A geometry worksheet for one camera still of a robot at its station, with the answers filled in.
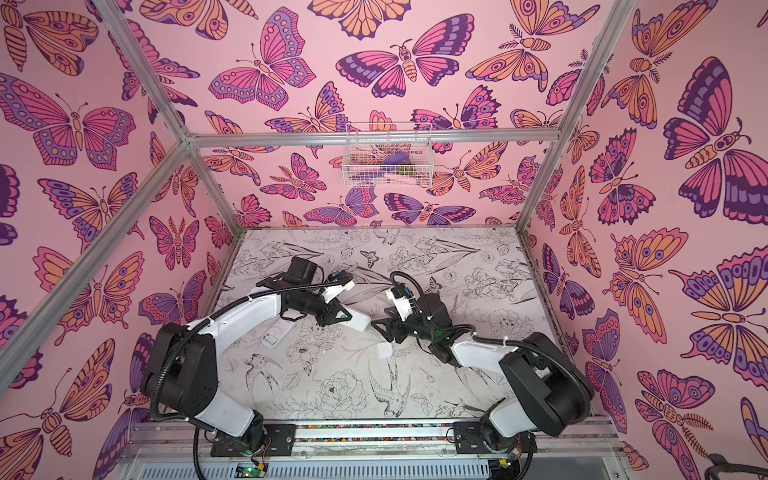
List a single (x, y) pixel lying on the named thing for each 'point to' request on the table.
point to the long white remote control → (276, 333)
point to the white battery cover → (385, 350)
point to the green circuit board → (249, 470)
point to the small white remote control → (358, 321)
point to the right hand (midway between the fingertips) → (380, 313)
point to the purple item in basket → (397, 158)
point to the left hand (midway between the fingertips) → (349, 311)
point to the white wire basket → (388, 155)
